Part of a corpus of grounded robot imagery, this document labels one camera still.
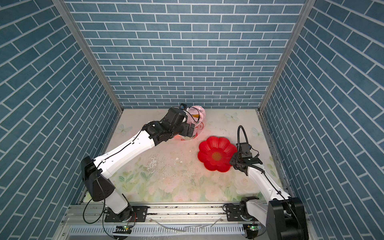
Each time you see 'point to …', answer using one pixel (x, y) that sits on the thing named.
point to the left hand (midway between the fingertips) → (187, 124)
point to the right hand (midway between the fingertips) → (233, 158)
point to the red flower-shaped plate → (216, 153)
